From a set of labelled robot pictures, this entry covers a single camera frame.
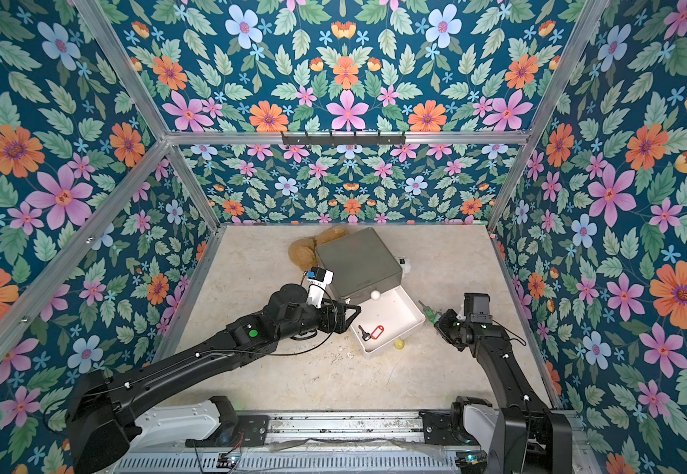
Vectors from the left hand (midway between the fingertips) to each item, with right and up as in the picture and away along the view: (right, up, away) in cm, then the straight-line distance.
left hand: (353, 307), depth 72 cm
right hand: (+24, -7, +14) cm, 29 cm away
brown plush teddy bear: (-18, +14, +25) cm, 34 cm away
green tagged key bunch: (+25, -7, +24) cm, 35 cm away
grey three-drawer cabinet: (+2, +10, +16) cm, 19 cm away
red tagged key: (+5, -10, +11) cm, 15 cm away
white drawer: (+9, -6, +13) cm, 17 cm away
